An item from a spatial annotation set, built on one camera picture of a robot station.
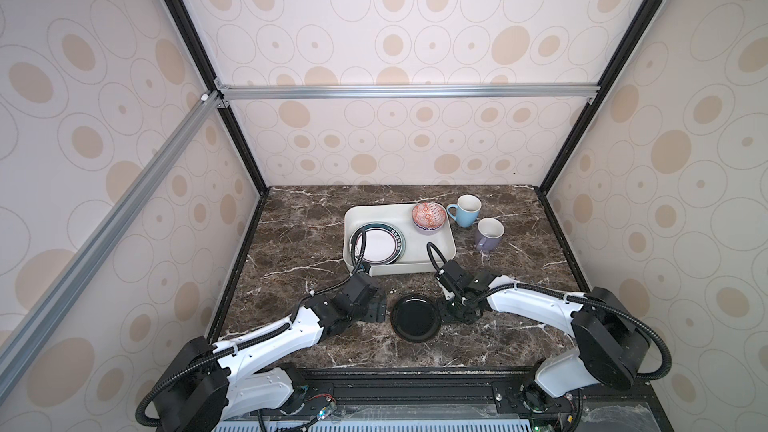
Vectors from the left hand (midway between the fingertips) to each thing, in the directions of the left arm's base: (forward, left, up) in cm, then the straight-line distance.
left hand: (382, 300), depth 82 cm
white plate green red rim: (+22, 0, -7) cm, 23 cm away
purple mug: (+27, -36, -6) cm, 45 cm away
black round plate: (-3, -9, -7) cm, 12 cm away
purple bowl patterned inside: (+33, -15, -5) cm, 37 cm away
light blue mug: (+32, -28, 0) cm, 43 cm away
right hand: (-2, -17, -7) cm, 19 cm away
